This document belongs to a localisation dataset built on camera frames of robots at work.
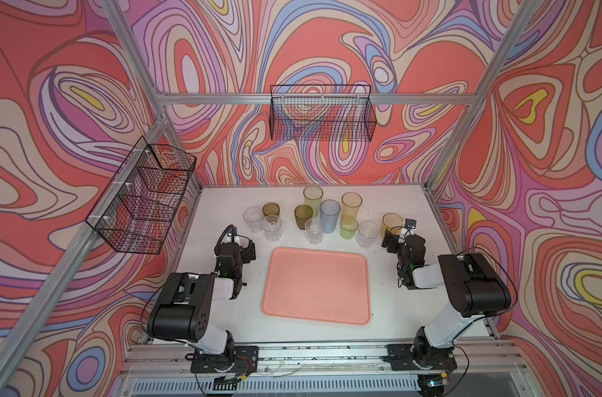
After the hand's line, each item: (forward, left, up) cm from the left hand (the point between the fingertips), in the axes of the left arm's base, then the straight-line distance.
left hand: (239, 240), depth 94 cm
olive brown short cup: (+12, -24, +1) cm, 27 cm away
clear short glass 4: (+5, -51, -3) cm, 51 cm away
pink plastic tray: (-16, -30, -7) cm, 34 cm away
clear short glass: (+13, -3, -3) cm, 14 cm away
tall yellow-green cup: (+16, -29, +7) cm, 34 cm away
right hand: (+3, -63, -1) cm, 63 cm away
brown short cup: (+13, -11, +1) cm, 17 cm away
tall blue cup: (+11, -35, +4) cm, 37 cm away
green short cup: (+7, -43, -1) cm, 44 cm away
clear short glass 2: (+9, -12, -4) cm, 15 cm away
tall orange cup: (+11, -43, +7) cm, 45 cm away
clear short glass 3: (+8, -29, -4) cm, 31 cm away
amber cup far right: (+8, -61, 0) cm, 62 cm away
